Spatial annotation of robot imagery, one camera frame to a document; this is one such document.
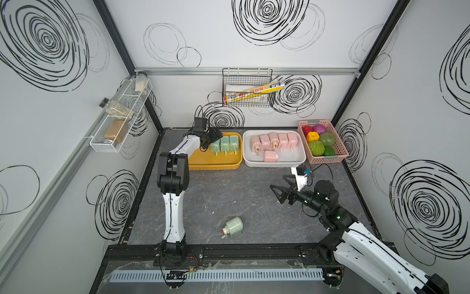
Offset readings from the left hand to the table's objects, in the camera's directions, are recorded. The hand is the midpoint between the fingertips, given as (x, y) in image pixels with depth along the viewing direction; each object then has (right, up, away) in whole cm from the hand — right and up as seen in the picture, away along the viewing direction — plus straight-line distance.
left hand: (217, 136), depth 104 cm
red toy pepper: (+55, +5, +8) cm, 56 cm away
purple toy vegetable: (+63, +5, +7) cm, 63 cm away
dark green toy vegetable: (+57, -7, -3) cm, 57 cm away
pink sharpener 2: (+39, -3, +1) cm, 39 cm away
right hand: (+28, -20, -32) cm, 47 cm away
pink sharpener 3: (+44, -2, +1) cm, 44 cm away
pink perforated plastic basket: (+72, -8, 0) cm, 72 cm away
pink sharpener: (+33, -1, 0) cm, 33 cm away
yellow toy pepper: (+57, 0, +3) cm, 57 cm away
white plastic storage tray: (+40, -13, -1) cm, 42 cm away
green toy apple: (+64, -2, +1) cm, 64 cm away
